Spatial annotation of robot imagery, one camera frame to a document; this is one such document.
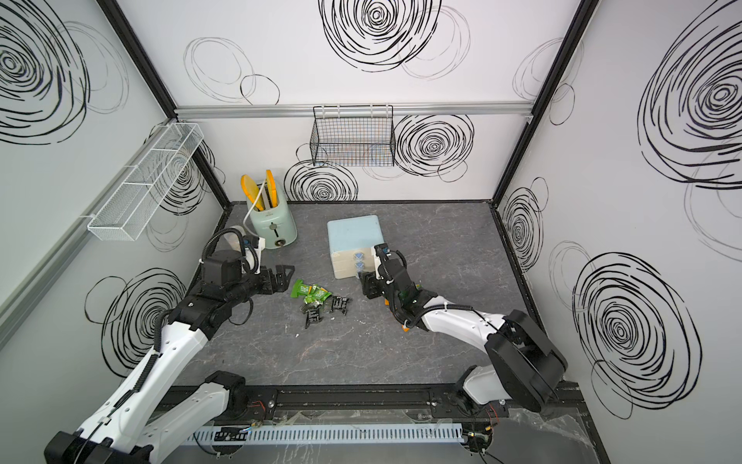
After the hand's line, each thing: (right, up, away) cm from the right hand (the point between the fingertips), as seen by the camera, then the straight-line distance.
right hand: (368, 272), depth 84 cm
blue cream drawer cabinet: (-5, +9, +5) cm, 12 cm away
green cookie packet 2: (-16, -9, +7) cm, 20 cm away
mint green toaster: (-32, +15, +11) cm, 37 cm away
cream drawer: (-5, +5, +4) cm, 8 cm away
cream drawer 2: (-5, +1, +7) cm, 9 cm away
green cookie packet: (-22, -7, +9) cm, 25 cm away
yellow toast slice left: (-40, +27, +13) cm, 50 cm away
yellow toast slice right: (-33, +26, +12) cm, 44 cm away
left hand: (-24, +2, -7) cm, 25 cm away
